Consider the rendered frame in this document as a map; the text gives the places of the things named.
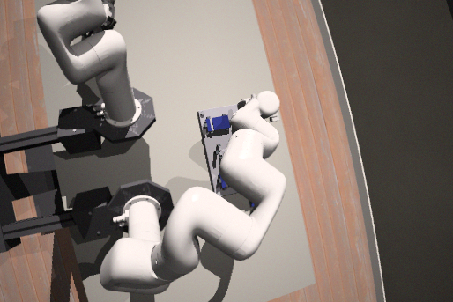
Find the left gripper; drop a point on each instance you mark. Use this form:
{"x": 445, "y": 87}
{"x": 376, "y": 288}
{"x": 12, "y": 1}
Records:
{"x": 109, "y": 18}

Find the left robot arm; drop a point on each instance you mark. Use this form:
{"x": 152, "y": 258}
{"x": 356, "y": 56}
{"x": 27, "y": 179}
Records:
{"x": 103, "y": 54}

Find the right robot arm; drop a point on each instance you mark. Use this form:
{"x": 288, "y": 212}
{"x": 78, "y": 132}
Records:
{"x": 142, "y": 265}

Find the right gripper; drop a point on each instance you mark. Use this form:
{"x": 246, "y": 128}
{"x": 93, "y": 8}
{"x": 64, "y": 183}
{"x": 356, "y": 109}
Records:
{"x": 242, "y": 103}

